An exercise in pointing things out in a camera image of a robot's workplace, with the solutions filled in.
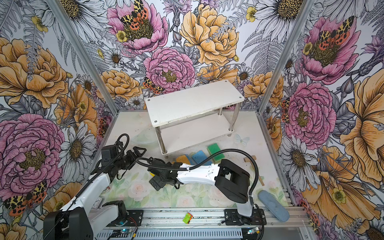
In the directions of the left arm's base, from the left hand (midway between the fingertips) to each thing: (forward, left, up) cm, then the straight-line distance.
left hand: (142, 158), depth 86 cm
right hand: (-11, -12, -4) cm, 17 cm away
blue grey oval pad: (-26, -70, -7) cm, 75 cm away
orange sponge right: (+2, -22, -5) cm, 23 cm away
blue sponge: (+4, -33, -7) cm, 34 cm away
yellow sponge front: (-16, -11, +15) cm, 25 cm away
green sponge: (+9, -41, -4) cm, 42 cm away
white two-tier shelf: (+8, -24, +24) cm, 35 cm away
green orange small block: (-29, -25, -7) cm, 39 cm away
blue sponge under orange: (+4, -26, -7) cm, 27 cm away
